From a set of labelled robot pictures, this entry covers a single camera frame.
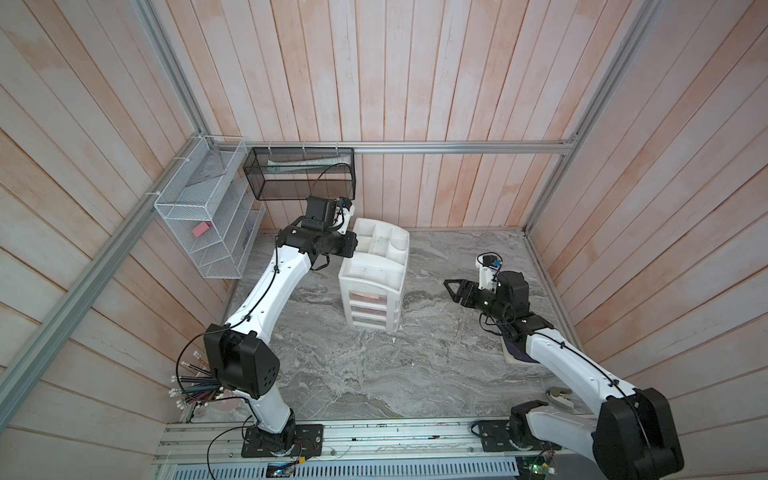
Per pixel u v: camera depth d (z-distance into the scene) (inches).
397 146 37.8
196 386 28.3
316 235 22.7
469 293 28.7
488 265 28.8
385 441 29.4
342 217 26.1
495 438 28.8
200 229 32.2
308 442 28.8
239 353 17.0
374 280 29.5
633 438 15.7
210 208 27.3
